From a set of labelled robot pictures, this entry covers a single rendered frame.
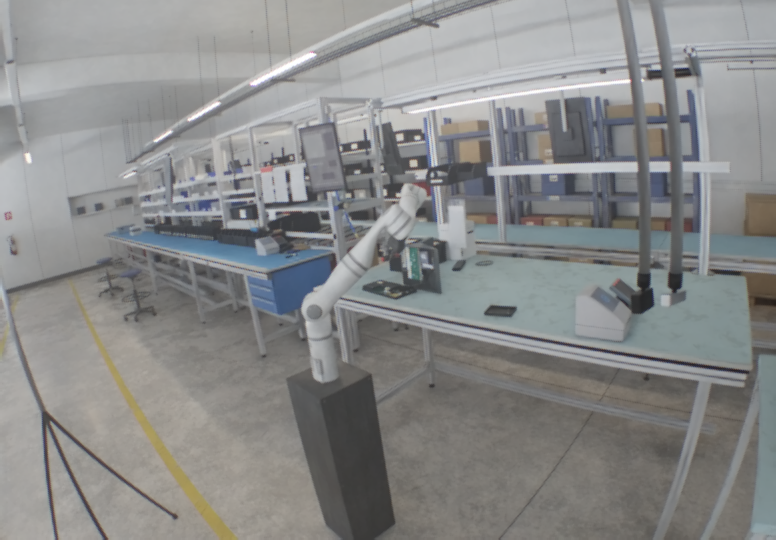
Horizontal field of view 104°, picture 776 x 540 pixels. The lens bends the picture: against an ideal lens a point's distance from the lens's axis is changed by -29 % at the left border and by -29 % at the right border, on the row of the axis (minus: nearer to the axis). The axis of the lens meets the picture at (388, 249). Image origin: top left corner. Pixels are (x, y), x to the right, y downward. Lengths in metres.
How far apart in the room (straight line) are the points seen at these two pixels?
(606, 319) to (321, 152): 2.35
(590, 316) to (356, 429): 0.94
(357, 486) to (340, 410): 0.39
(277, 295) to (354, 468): 1.89
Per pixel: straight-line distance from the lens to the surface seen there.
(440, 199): 2.65
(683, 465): 1.75
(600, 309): 1.40
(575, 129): 3.45
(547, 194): 5.52
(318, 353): 1.57
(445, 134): 6.29
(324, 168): 3.17
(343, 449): 1.68
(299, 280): 3.43
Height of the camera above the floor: 1.61
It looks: 12 degrees down
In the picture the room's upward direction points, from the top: 7 degrees counter-clockwise
